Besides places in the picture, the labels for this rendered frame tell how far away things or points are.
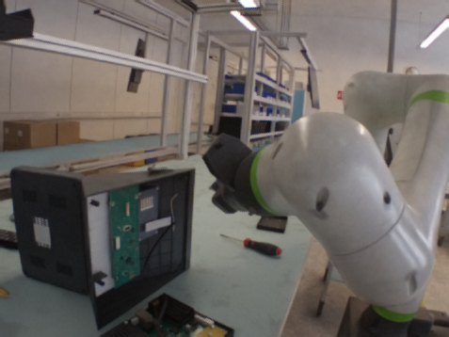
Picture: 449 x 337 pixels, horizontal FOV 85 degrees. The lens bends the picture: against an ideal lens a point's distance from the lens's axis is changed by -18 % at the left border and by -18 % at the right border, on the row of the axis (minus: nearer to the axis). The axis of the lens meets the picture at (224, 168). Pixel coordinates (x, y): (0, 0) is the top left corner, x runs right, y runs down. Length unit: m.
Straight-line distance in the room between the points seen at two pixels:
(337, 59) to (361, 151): 6.78
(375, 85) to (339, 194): 0.45
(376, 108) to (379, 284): 0.44
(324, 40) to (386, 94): 6.51
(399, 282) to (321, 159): 0.15
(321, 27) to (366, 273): 7.04
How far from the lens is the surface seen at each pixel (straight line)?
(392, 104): 0.66
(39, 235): 0.54
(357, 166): 0.25
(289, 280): 0.61
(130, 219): 0.44
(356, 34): 7.18
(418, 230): 0.32
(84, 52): 1.10
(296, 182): 0.25
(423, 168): 0.41
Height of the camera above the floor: 1.32
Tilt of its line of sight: 11 degrees down
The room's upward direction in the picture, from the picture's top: 5 degrees clockwise
